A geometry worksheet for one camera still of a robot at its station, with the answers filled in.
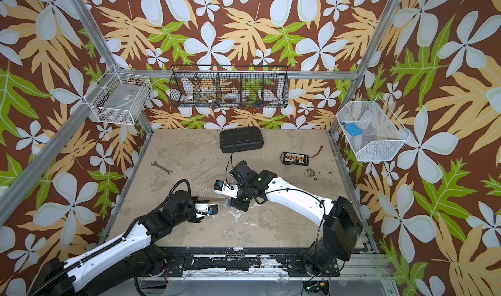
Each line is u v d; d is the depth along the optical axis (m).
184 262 0.75
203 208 0.70
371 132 0.84
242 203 0.68
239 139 1.11
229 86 0.98
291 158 1.05
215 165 1.05
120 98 0.86
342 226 0.42
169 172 1.01
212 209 0.69
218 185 0.68
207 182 0.98
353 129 0.86
